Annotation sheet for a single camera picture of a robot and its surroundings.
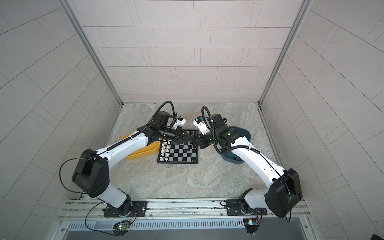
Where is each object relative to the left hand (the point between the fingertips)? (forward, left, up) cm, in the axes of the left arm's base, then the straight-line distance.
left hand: (194, 139), depth 73 cm
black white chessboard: (+1, +8, -19) cm, 21 cm away
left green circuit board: (-33, +30, -16) cm, 48 cm away
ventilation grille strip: (-33, +40, -22) cm, 56 cm away
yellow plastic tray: (+1, +26, -13) cm, 29 cm away
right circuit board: (-33, -27, -21) cm, 47 cm away
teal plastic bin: (-1, -22, -19) cm, 29 cm away
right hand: (0, 0, -2) cm, 2 cm away
